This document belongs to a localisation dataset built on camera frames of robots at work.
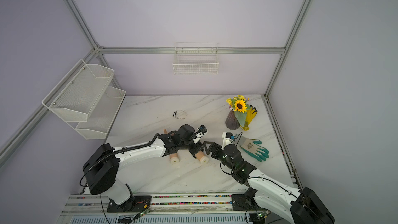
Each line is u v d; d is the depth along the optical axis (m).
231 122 1.02
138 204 0.73
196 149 0.73
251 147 0.91
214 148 0.71
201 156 0.84
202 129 0.73
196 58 0.94
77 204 0.75
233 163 0.61
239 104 0.82
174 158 0.85
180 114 1.09
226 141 0.75
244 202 0.73
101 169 0.44
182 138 0.65
